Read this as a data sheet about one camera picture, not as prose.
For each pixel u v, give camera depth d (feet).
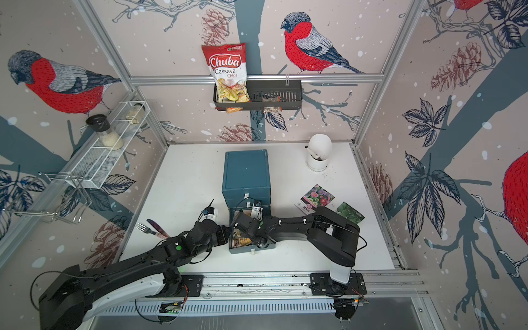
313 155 3.31
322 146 3.36
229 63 2.67
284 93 3.11
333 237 1.50
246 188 2.50
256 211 2.60
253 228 2.15
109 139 2.39
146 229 2.87
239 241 2.74
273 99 3.02
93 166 2.35
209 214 2.43
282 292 2.39
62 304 1.33
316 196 3.22
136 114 2.76
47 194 1.91
